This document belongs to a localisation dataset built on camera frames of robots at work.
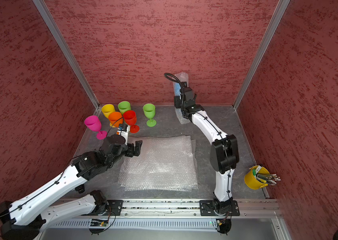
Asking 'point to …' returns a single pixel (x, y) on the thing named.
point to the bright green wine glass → (124, 106)
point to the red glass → (130, 116)
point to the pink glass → (93, 122)
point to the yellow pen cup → (251, 181)
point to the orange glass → (115, 118)
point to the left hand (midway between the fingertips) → (132, 143)
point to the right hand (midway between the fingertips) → (180, 99)
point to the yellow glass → (107, 109)
